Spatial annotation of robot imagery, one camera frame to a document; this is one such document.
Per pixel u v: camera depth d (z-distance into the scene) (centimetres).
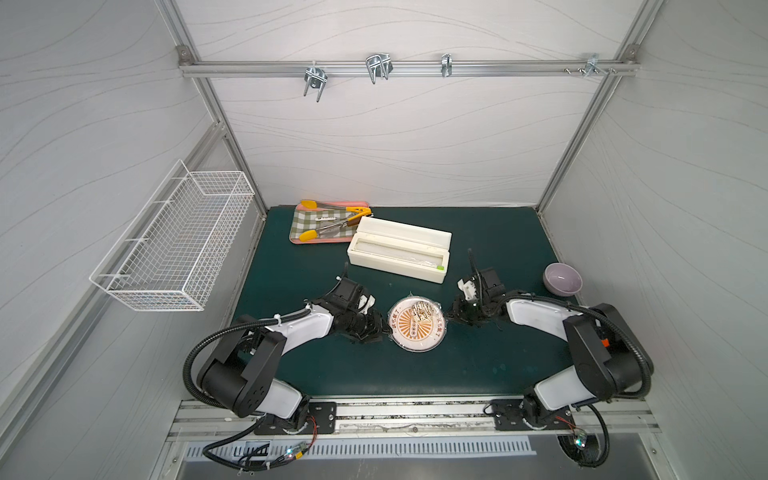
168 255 68
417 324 88
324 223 114
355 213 115
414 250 104
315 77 80
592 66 77
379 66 77
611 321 48
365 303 77
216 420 75
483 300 73
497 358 84
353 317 75
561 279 98
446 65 78
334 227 110
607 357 45
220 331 42
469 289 86
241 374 43
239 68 78
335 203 120
